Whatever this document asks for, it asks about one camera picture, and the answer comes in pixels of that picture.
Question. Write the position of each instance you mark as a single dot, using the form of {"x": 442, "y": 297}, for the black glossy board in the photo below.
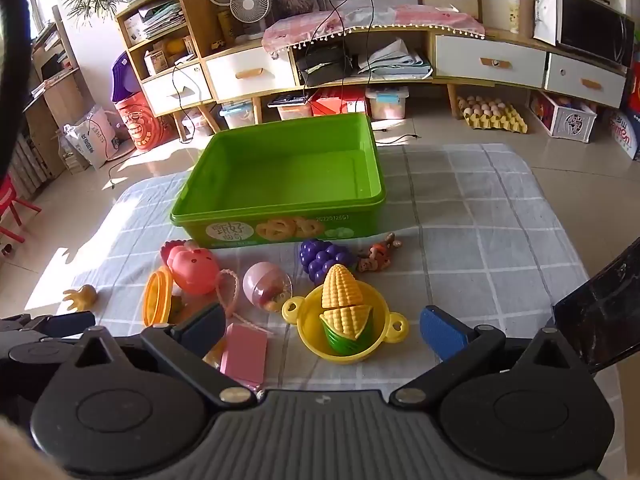
{"x": 605, "y": 310}

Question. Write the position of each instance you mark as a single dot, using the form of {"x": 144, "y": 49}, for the yellow toy pot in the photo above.
{"x": 307, "y": 332}

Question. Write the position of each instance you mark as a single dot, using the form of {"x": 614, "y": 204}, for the black bag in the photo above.
{"x": 322, "y": 62}

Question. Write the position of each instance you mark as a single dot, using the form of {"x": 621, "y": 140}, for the yellow toy corn half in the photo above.
{"x": 342, "y": 285}

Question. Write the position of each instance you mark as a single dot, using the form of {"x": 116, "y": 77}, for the red stool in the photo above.
{"x": 12, "y": 200}

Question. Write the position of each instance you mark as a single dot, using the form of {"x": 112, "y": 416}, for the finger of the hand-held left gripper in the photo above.
{"x": 45, "y": 327}

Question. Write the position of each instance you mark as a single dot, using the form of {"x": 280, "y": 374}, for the white paper sheet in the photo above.
{"x": 545, "y": 12}

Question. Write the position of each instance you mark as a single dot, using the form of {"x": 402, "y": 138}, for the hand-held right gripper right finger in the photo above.
{"x": 442, "y": 332}

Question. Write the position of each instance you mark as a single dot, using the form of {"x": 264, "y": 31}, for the pink fringed cloth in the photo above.
{"x": 400, "y": 20}

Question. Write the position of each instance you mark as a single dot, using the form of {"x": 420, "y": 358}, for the wooden shelf unit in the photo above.
{"x": 130, "y": 50}

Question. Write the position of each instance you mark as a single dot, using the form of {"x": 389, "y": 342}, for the orange round toy lid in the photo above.
{"x": 156, "y": 297}

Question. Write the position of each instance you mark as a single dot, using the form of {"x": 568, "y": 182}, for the red storage box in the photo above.
{"x": 332, "y": 102}

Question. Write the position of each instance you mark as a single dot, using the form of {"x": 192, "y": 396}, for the white patterned box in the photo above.
{"x": 565, "y": 120}

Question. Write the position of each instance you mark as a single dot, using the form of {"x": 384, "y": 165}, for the small white desk fan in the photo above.
{"x": 250, "y": 5}

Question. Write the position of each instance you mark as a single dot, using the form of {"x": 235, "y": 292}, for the red blue carton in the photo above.
{"x": 625, "y": 135}

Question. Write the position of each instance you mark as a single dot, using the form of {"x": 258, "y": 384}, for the purple plastic bin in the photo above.
{"x": 122, "y": 77}

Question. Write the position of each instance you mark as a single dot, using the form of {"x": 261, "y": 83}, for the small tiger figurine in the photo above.
{"x": 375, "y": 257}

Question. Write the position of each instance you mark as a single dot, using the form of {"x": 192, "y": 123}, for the clear storage box dark lid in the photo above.
{"x": 290, "y": 107}

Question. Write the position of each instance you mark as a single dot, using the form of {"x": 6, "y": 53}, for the black white microwave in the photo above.
{"x": 595, "y": 27}

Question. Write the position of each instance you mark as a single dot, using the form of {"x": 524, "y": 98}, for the pink pig toy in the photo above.
{"x": 192, "y": 270}

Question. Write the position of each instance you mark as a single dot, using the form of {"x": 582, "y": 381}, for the toy corn half green husk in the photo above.
{"x": 347, "y": 327}

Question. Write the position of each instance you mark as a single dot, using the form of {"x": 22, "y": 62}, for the yellow egg tray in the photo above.
{"x": 492, "y": 112}

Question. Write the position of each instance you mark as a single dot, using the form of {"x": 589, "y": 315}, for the grey checked blanket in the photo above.
{"x": 480, "y": 240}

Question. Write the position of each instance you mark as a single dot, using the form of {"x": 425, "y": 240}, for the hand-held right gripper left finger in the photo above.
{"x": 199, "y": 329}

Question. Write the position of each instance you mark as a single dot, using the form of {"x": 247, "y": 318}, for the white sack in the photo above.
{"x": 92, "y": 135}

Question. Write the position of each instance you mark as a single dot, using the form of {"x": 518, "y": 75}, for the clear storage box white lid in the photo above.
{"x": 387, "y": 102}

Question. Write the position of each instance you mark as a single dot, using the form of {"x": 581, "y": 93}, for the pink capsule ball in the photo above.
{"x": 265, "y": 285}

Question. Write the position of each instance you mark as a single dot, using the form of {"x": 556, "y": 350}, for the green plastic box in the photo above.
{"x": 280, "y": 180}

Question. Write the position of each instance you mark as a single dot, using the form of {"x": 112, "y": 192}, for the pink rectangular case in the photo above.
{"x": 244, "y": 355}

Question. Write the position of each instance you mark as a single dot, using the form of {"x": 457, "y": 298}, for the clear storage box blue lid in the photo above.
{"x": 237, "y": 115}

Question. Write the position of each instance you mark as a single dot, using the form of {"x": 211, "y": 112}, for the purple toy grapes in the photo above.
{"x": 322, "y": 257}

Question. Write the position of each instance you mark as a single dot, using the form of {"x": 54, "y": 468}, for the white drawer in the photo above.
{"x": 250, "y": 75}
{"x": 585, "y": 80}
{"x": 160, "y": 92}
{"x": 490, "y": 62}

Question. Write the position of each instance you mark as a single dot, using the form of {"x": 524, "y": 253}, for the wooden TV cabinet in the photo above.
{"x": 425, "y": 85}

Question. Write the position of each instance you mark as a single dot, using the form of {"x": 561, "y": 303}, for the wooden bookshelf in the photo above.
{"x": 52, "y": 90}

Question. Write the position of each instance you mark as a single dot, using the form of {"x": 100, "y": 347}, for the stack of folded papers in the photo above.
{"x": 395, "y": 62}

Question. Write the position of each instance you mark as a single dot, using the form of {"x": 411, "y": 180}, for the yellow white bottle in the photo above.
{"x": 515, "y": 2}

